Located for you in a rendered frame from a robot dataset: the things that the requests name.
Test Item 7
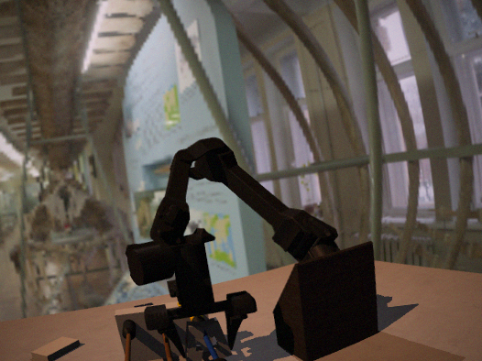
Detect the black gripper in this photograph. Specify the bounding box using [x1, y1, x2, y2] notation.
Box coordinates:
[144, 270, 257, 358]

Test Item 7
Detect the tan flat rectangular block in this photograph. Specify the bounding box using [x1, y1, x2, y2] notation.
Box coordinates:
[30, 336, 80, 361]

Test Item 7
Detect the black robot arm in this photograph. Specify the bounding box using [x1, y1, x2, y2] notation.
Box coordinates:
[125, 137, 341, 286]

